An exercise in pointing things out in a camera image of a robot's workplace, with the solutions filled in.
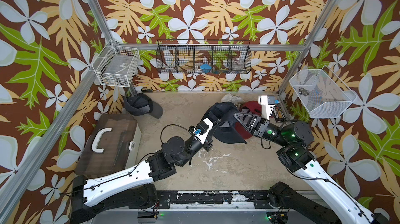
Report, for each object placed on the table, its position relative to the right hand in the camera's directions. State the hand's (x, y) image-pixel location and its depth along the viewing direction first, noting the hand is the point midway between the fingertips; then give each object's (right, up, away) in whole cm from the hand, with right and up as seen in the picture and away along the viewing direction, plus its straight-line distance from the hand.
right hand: (235, 119), depth 51 cm
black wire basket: (-9, +37, +47) cm, 61 cm away
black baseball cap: (-1, -6, +12) cm, 13 cm away
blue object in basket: (-8, +29, +44) cm, 53 cm away
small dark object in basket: (+45, +13, +33) cm, 57 cm away
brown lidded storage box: (-58, -16, +28) cm, 66 cm away
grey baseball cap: (-54, +6, +60) cm, 81 cm away
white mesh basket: (+54, +11, +30) cm, 63 cm away
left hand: (-6, -1, +7) cm, 9 cm away
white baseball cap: (+14, +10, +61) cm, 64 cm away
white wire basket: (-58, +27, +34) cm, 73 cm away
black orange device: (+42, -1, +54) cm, 68 cm away
